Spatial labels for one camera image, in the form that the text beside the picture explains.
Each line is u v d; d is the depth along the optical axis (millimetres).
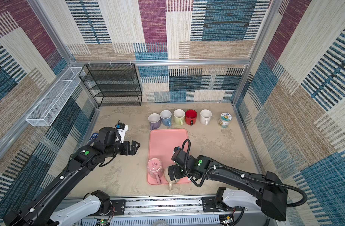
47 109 723
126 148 653
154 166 760
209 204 729
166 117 1022
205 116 1021
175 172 668
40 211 389
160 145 922
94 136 991
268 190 406
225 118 997
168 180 769
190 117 1068
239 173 460
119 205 741
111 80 1060
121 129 649
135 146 663
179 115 1039
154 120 1053
